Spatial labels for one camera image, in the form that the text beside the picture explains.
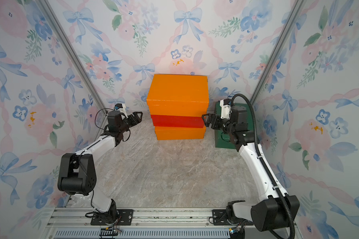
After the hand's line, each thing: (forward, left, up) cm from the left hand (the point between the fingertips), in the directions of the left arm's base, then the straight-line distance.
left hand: (139, 113), depth 90 cm
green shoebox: (-27, -43, +9) cm, 52 cm away
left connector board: (-57, +12, -25) cm, 64 cm away
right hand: (-11, -40, +10) cm, 43 cm away
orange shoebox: (-4, -20, -15) cm, 25 cm away
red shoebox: (-3, -23, -4) cm, 23 cm away
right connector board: (-56, -51, -24) cm, 79 cm away
